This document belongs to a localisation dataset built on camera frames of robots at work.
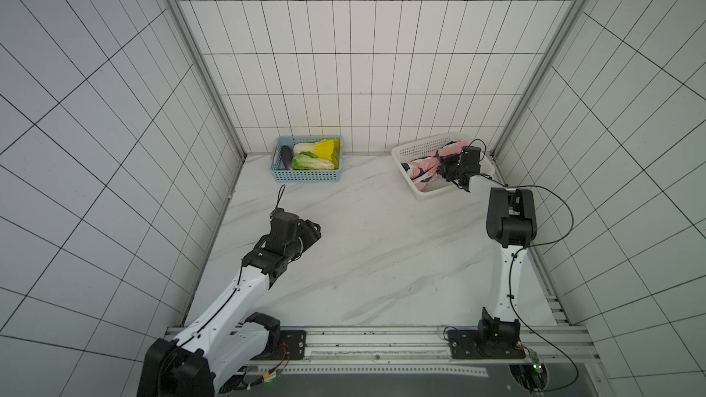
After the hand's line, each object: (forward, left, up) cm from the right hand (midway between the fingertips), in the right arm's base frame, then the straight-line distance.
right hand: (426, 154), depth 109 cm
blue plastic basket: (-12, +58, -2) cm, 59 cm away
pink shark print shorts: (-7, +1, -3) cm, 8 cm away
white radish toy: (+4, +51, -2) cm, 51 cm away
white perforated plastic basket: (+2, +8, -1) cm, 8 cm away
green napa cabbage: (-6, +47, 0) cm, 48 cm away
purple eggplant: (-1, +58, -3) cm, 58 cm away
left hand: (-40, +40, +2) cm, 56 cm away
